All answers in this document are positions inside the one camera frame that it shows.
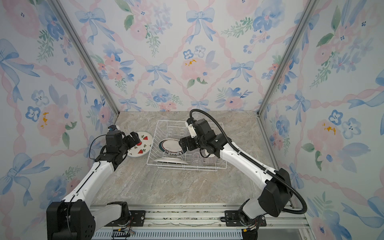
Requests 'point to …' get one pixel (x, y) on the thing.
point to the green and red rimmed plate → (171, 146)
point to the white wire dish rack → (165, 129)
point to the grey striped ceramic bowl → (212, 159)
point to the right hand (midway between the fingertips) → (186, 139)
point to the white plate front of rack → (171, 160)
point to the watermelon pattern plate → (142, 149)
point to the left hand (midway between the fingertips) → (131, 135)
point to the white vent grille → (172, 235)
